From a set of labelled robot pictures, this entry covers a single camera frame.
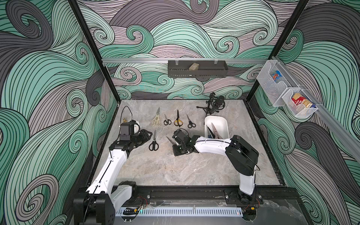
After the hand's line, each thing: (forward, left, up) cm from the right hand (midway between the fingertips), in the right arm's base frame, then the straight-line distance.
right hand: (175, 150), depth 90 cm
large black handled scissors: (+4, +14, 0) cm, 15 cm away
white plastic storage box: (+22, -35, -1) cm, 41 cm away
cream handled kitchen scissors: (+25, +15, -1) cm, 29 cm away
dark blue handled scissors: (+6, +2, +1) cm, 7 cm away
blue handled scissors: (+13, -25, 0) cm, 28 cm away
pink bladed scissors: (+12, -30, 0) cm, 32 cm away
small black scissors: (+24, +7, -1) cm, 25 cm away
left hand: (+5, +14, +15) cm, 21 cm away
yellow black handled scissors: (+24, -2, -1) cm, 24 cm away
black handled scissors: (+21, -12, -1) cm, 24 cm away
